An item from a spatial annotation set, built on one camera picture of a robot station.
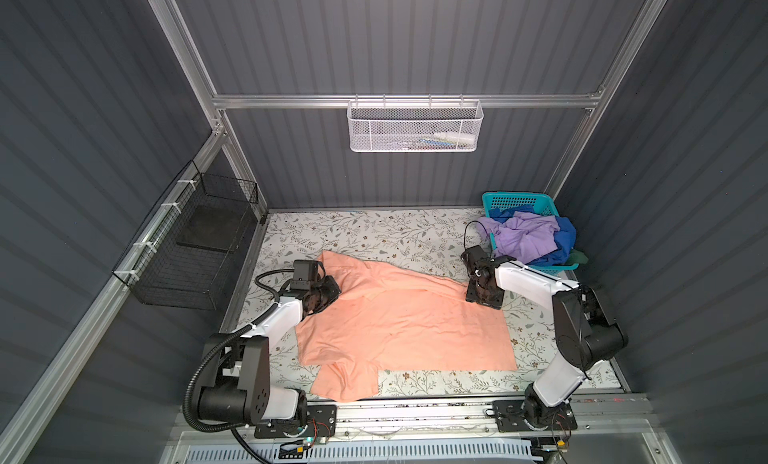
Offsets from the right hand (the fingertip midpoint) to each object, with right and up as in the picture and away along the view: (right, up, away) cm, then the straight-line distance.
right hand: (483, 300), depth 93 cm
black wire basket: (-81, +16, -20) cm, 85 cm away
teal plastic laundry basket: (+28, +33, +19) cm, 47 cm away
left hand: (-45, +4, -2) cm, 45 cm away
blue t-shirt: (+27, +20, +2) cm, 34 cm away
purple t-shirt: (+13, +20, 0) cm, 24 cm away
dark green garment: (+29, +14, -2) cm, 32 cm away
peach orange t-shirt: (-30, -6, -1) cm, 30 cm away
